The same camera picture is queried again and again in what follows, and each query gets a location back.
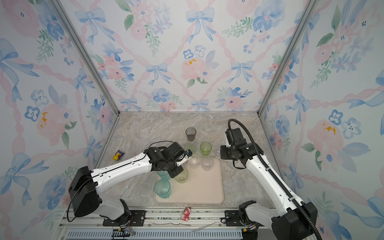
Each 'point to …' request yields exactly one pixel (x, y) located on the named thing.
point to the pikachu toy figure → (118, 154)
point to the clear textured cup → (207, 163)
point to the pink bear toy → (185, 215)
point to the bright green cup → (205, 148)
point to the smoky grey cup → (191, 132)
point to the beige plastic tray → (202, 187)
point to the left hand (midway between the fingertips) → (179, 167)
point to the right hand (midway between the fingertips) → (224, 151)
